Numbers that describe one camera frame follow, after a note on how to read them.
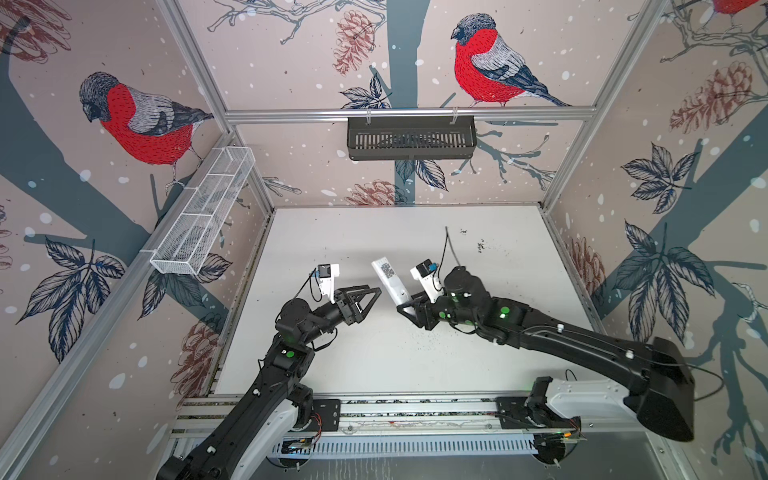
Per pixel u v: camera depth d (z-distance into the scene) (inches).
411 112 36.4
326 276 25.9
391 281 28.6
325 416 28.8
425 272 25.3
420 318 25.5
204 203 31.6
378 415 29.7
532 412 25.6
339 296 26.9
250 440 19.0
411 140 41.6
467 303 21.8
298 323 21.8
